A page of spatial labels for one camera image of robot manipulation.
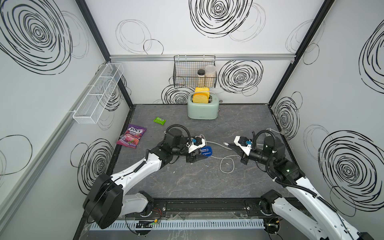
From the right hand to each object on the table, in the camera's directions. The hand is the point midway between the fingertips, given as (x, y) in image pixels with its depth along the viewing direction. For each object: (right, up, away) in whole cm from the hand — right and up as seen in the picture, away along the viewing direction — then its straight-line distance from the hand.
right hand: (231, 145), depth 68 cm
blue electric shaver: (-11, -3, +4) cm, 12 cm away
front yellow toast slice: (-13, +26, +30) cm, 41 cm away
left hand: (-12, -4, +6) cm, 14 cm away
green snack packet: (-43, +11, +40) cm, 60 cm away
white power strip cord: (+46, +2, +37) cm, 59 cm away
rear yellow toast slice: (-13, +32, +34) cm, 49 cm away
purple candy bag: (-59, 0, +31) cm, 66 cm away
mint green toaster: (-10, +17, +37) cm, 42 cm away
